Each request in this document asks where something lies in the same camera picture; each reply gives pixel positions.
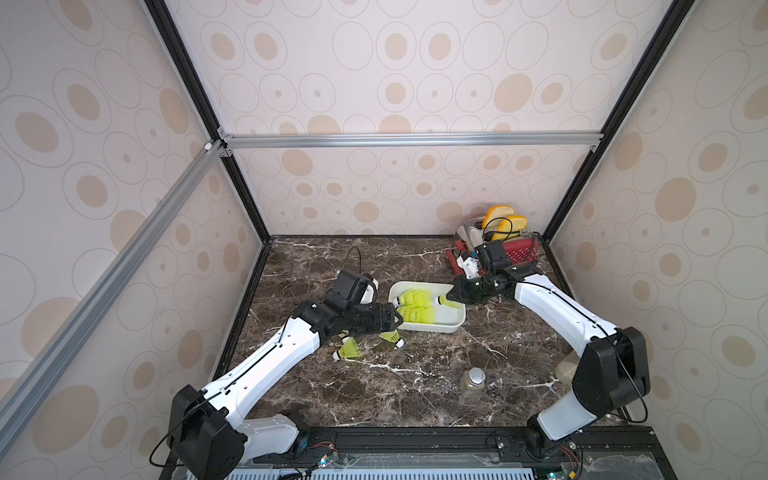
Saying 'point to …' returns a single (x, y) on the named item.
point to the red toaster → (471, 238)
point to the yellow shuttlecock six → (393, 337)
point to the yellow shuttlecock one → (442, 300)
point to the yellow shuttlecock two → (415, 299)
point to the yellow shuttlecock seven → (418, 316)
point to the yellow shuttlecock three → (349, 350)
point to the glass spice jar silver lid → (472, 382)
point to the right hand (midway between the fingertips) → (444, 298)
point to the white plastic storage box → (447, 319)
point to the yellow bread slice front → (510, 228)
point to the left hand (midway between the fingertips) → (399, 322)
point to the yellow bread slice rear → (495, 216)
